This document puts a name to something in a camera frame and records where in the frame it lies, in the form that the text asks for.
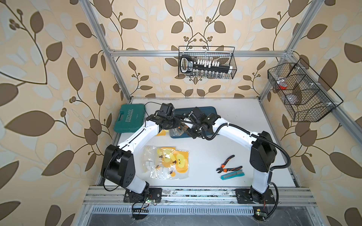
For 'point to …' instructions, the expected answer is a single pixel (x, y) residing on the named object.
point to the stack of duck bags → (166, 162)
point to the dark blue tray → (207, 110)
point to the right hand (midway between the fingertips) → (190, 131)
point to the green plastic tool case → (131, 118)
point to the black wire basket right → (306, 96)
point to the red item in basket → (283, 86)
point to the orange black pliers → (222, 168)
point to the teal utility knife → (239, 173)
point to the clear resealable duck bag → (176, 132)
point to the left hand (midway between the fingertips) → (178, 121)
